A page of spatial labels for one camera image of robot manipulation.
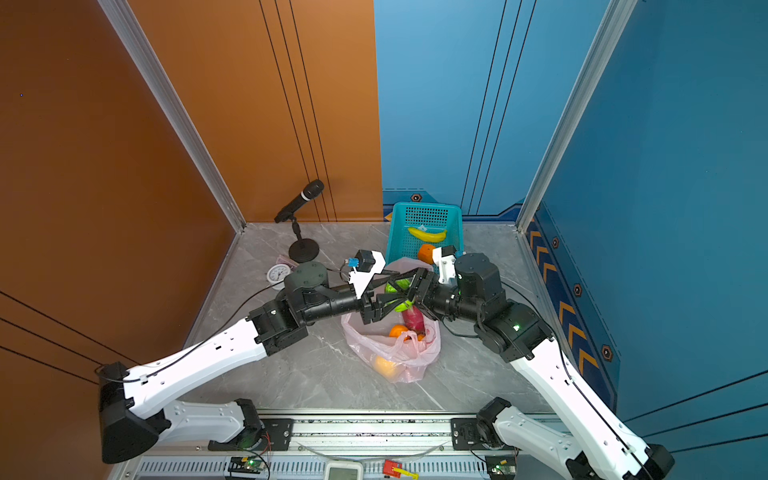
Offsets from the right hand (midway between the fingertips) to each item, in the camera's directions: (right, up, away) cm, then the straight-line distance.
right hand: (393, 289), depth 61 cm
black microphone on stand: (-34, +8, +50) cm, 61 cm away
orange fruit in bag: (+1, -15, +24) cm, 28 cm away
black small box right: (+26, -44, +10) cm, 52 cm away
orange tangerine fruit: (+12, +7, +45) cm, 47 cm away
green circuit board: (-35, -43, +10) cm, 57 cm away
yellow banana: (+13, +14, +54) cm, 57 cm away
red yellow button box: (+1, -42, +7) cm, 43 cm away
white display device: (-11, -42, +6) cm, 44 cm away
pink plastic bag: (+4, -18, +11) cm, 21 cm away
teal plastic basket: (+14, +21, +55) cm, 61 cm away
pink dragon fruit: (+6, -12, +25) cm, 29 cm away
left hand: (+2, +1, -1) cm, 3 cm away
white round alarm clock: (-40, +1, +41) cm, 57 cm away
